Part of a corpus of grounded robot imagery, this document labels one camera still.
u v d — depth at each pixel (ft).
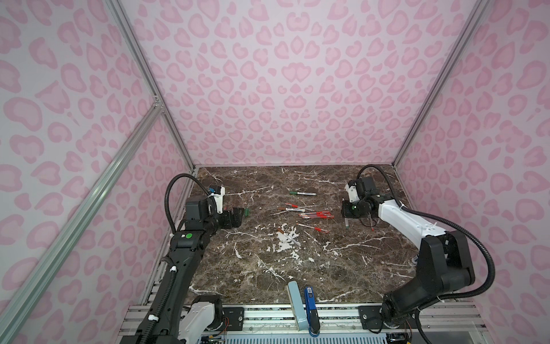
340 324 2.37
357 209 2.52
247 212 3.32
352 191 2.71
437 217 1.54
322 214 3.28
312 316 2.34
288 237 3.04
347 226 3.21
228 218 2.23
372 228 3.12
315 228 3.12
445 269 1.45
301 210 3.31
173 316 1.36
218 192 2.23
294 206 3.40
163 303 1.35
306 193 3.53
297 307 2.40
